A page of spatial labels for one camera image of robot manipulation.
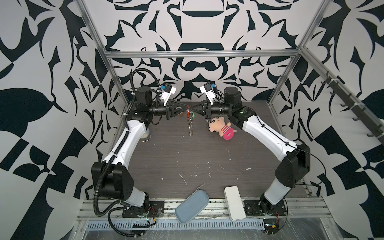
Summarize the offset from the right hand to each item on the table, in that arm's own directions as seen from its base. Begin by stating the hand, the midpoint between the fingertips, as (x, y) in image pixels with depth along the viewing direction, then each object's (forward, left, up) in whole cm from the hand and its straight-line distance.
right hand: (191, 108), depth 68 cm
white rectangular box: (-32, -20, -33) cm, 50 cm away
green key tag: (0, -1, -4) cm, 4 cm away
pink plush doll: (+12, -16, -29) cm, 36 cm away
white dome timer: (+6, +30, -32) cm, 45 cm away
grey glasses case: (-34, +1, -33) cm, 47 cm away
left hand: (+2, +2, 0) cm, 3 cm away
